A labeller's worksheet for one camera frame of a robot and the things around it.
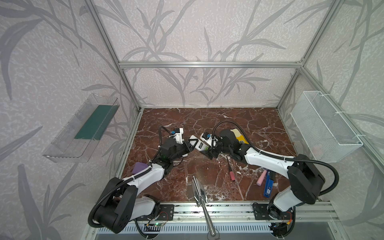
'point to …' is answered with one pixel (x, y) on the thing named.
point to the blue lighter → (268, 185)
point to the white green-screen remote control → (185, 155)
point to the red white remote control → (199, 144)
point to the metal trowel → (200, 196)
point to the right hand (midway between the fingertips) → (204, 139)
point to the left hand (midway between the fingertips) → (199, 137)
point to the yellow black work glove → (240, 137)
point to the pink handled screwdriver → (232, 175)
